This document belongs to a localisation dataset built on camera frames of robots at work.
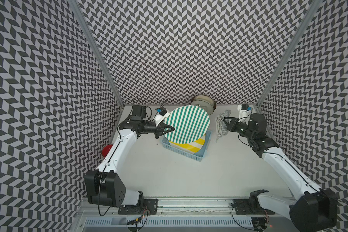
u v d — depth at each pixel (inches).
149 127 25.8
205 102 39.0
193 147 36.4
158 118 25.8
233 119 28.4
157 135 26.3
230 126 26.2
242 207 28.5
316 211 15.1
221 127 29.4
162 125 26.4
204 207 29.2
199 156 33.3
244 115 26.8
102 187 15.5
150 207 28.5
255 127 22.7
